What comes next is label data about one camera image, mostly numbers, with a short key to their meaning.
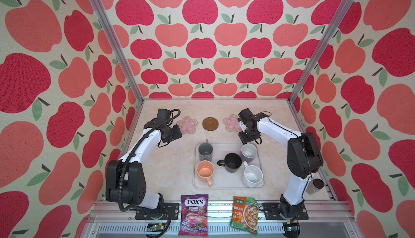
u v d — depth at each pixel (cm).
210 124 107
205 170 86
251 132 81
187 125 108
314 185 73
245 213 72
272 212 73
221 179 83
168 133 75
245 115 78
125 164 43
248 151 90
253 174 84
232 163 88
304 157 50
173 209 75
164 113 69
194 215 70
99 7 76
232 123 108
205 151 89
